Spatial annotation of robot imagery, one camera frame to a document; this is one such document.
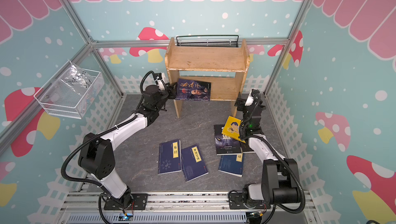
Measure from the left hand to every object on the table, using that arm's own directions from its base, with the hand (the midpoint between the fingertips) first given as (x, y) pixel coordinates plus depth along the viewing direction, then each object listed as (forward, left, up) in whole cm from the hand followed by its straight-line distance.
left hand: (175, 85), depth 84 cm
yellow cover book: (-11, -34, -26) cm, 44 cm away
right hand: (-5, -39, 0) cm, 39 cm away
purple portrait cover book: (+4, -10, -7) cm, 12 cm away
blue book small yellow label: (-33, -33, -28) cm, 54 cm away
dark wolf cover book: (-22, -29, -28) cm, 46 cm away
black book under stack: (-23, -41, -28) cm, 55 cm away
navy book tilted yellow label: (-33, -11, -29) cm, 46 cm away
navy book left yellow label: (-31, +3, -29) cm, 42 cm away
